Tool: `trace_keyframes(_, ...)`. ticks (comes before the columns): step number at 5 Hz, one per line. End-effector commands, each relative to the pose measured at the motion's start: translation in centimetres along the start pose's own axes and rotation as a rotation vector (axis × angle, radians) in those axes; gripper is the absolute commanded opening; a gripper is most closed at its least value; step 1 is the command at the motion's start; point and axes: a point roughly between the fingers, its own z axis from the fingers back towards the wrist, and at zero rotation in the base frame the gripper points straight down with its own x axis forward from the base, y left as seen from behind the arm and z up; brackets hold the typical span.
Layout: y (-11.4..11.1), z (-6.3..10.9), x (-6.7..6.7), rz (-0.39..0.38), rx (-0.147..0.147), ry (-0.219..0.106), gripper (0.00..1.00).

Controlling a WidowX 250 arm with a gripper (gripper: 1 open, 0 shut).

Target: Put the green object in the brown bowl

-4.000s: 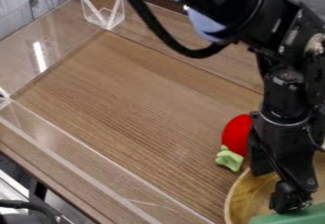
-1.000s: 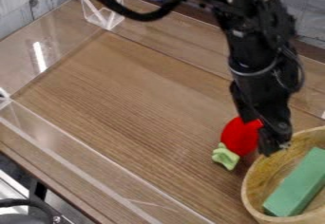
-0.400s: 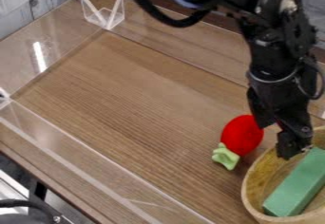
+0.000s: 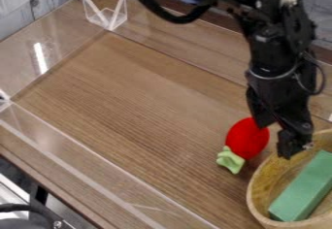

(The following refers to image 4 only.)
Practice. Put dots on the brown wooden bowl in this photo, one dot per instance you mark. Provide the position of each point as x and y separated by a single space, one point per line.
272 177

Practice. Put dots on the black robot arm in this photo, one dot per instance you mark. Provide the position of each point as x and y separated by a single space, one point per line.
281 75

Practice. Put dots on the clear acrylic corner bracket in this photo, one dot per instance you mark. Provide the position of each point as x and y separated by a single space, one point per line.
106 18

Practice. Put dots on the red plush strawberry toy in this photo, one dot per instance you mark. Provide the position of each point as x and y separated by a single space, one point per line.
245 142

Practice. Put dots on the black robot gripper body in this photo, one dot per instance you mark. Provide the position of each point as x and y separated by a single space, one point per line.
280 101

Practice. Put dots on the green rectangular block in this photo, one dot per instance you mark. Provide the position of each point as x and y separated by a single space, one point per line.
305 191

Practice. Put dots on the clear acrylic tray wall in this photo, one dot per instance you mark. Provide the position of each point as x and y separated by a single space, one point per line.
113 198

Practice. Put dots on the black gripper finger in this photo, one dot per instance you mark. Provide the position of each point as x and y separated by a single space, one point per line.
293 140

